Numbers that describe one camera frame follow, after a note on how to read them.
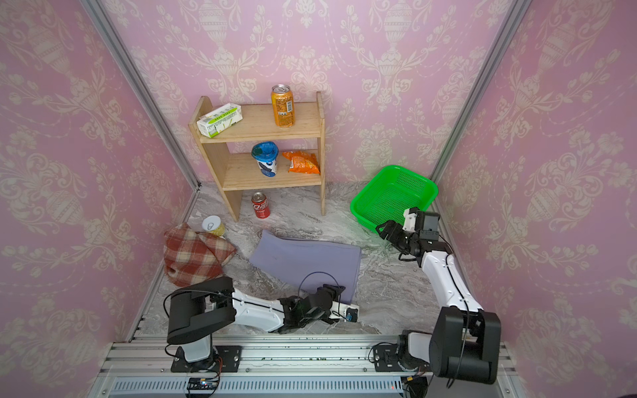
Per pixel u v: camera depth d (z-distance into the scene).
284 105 0.71
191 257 0.91
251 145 0.99
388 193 1.15
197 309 0.49
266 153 0.89
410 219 0.79
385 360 0.73
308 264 0.94
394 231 0.76
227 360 0.74
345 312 0.70
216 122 0.73
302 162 0.91
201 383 0.72
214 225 1.00
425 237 0.65
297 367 0.73
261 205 1.01
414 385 0.74
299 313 0.65
